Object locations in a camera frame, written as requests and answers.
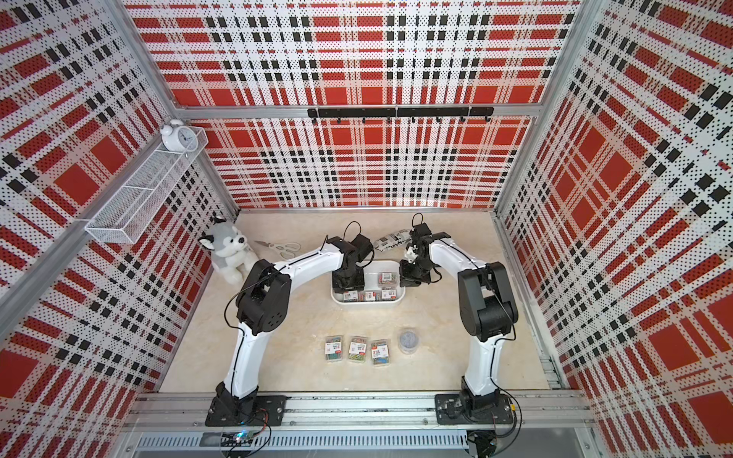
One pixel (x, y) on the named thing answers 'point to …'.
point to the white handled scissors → (287, 250)
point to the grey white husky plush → (233, 258)
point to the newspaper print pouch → (387, 241)
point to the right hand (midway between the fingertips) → (406, 282)
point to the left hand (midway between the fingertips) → (358, 289)
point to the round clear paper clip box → (408, 341)
